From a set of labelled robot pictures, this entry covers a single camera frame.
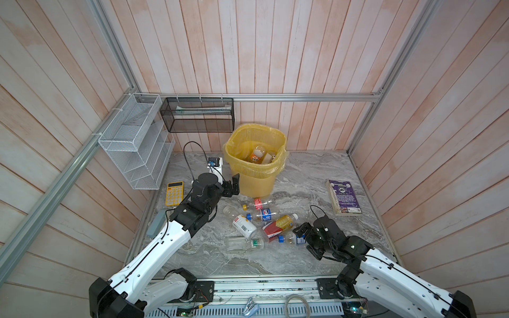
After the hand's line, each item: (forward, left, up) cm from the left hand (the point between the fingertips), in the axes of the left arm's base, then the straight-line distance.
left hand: (228, 178), depth 74 cm
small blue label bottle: (-15, -28, -24) cm, 40 cm away
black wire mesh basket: (+45, +19, -2) cm, 49 cm away
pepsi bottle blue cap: (-4, -15, -22) cm, 27 cm away
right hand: (-15, -28, -20) cm, 38 cm away
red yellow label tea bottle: (-8, -23, -22) cm, 33 cm away
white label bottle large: (-10, -6, -21) cm, 24 cm away
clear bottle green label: (-16, -4, -27) cm, 31 cm away
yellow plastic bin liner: (+28, -4, -5) cm, 29 cm away
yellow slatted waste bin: (+6, -11, -16) cm, 21 cm away
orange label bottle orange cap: (+26, -12, -13) cm, 32 cm away
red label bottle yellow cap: (+2, -12, -23) cm, 25 cm away
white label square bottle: (+22, -18, -13) cm, 31 cm away
